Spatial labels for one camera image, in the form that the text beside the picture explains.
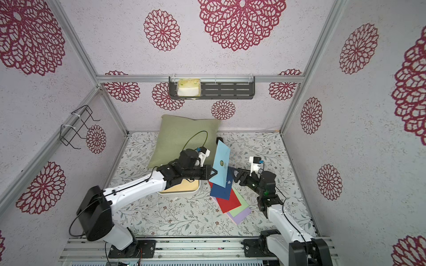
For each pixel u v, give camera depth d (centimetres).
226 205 85
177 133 105
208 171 68
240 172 72
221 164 81
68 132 73
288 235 46
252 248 73
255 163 73
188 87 90
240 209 86
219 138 116
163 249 75
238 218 83
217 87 94
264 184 64
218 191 92
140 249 73
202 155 73
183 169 61
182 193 88
